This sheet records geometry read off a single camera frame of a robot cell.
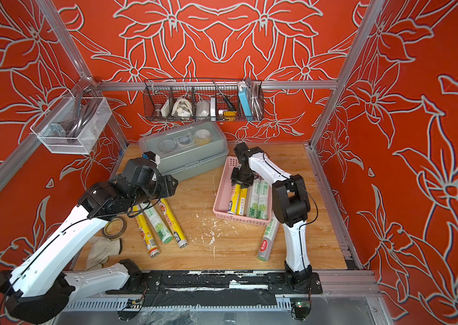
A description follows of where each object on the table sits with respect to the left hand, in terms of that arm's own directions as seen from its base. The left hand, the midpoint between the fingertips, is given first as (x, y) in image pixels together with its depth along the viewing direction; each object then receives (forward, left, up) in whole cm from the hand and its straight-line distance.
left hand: (173, 181), depth 68 cm
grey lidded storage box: (+24, +2, -10) cm, 26 cm away
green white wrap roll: (+11, -30, -24) cm, 40 cm away
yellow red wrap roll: (-5, +5, -26) cm, 27 cm away
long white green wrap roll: (-8, -36, -25) cm, 45 cm away
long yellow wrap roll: (+4, -21, -21) cm, 30 cm away
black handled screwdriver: (+46, -17, +2) cm, 49 cm away
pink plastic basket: (+8, -15, -28) cm, 33 cm away
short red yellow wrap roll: (-11, +13, -26) cm, 31 cm away
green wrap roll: (+10, -35, -26) cm, 44 cm away
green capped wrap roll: (-9, +7, -25) cm, 28 cm away
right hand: (+15, -19, -22) cm, 33 cm away
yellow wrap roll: (+8, -26, -25) cm, 37 cm away
